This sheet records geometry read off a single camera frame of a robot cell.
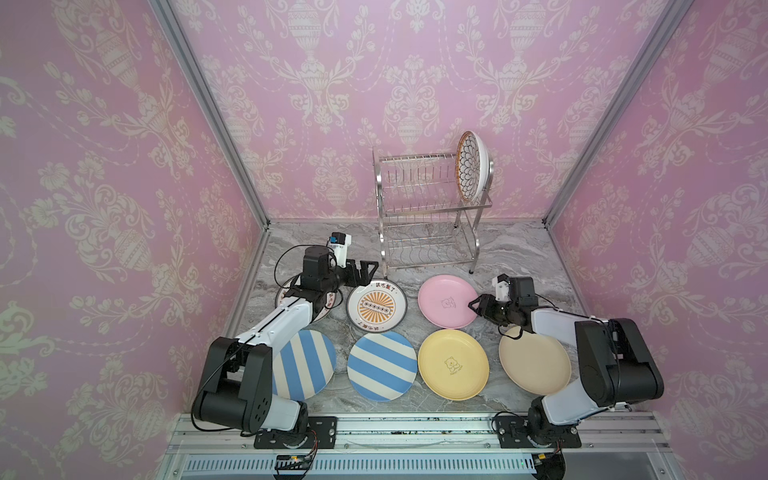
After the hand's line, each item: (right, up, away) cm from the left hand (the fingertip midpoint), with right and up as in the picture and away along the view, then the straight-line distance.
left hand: (367, 264), depth 86 cm
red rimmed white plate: (-17, -4, -17) cm, 24 cm away
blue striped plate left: (-18, -29, -1) cm, 35 cm away
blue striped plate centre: (+4, -29, 0) cm, 30 cm away
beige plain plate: (+47, -28, -2) cm, 55 cm away
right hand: (+34, -14, +9) cm, 38 cm away
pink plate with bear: (+24, -12, +12) cm, 30 cm away
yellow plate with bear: (+25, -29, -1) cm, 38 cm away
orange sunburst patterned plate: (+2, -15, +11) cm, 18 cm away
